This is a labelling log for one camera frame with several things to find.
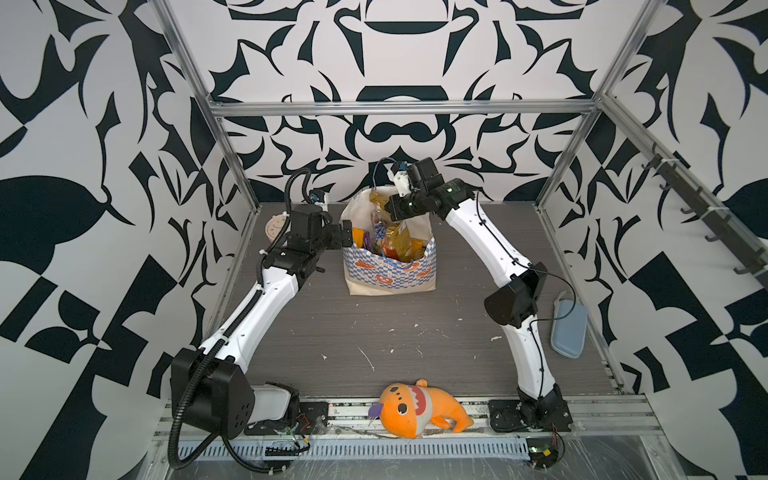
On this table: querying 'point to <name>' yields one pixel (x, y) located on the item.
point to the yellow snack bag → (408, 250)
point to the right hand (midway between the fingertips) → (388, 204)
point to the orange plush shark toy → (411, 410)
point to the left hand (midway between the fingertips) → (334, 217)
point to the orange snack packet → (358, 236)
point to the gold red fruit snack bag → (382, 220)
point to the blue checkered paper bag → (366, 272)
